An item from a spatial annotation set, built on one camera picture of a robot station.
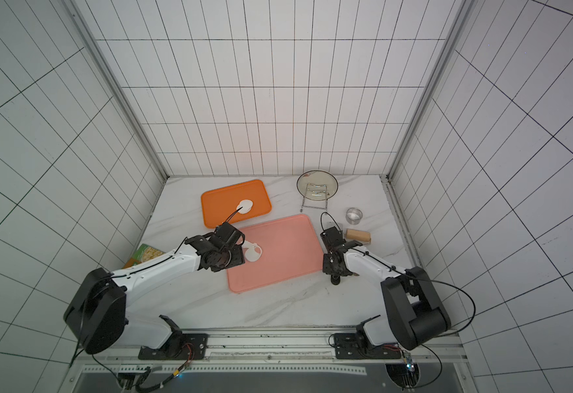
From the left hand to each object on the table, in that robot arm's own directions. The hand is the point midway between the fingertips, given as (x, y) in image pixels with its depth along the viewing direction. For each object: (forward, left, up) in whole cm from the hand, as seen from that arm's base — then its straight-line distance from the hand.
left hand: (232, 263), depth 86 cm
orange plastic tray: (+31, +12, -6) cm, 34 cm away
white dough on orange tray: (+29, -1, -3) cm, 29 cm away
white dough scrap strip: (+6, -6, -4) cm, 9 cm away
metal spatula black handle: (-5, -37, -1) cm, 37 cm away
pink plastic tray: (+8, -21, -5) cm, 23 cm away
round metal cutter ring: (+24, -49, -4) cm, 54 cm away
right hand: (+1, -35, -5) cm, 35 cm away
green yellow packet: (+6, +36, -4) cm, 36 cm away
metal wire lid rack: (+32, -32, 0) cm, 45 cm away
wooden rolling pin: (+13, -49, -3) cm, 51 cm away
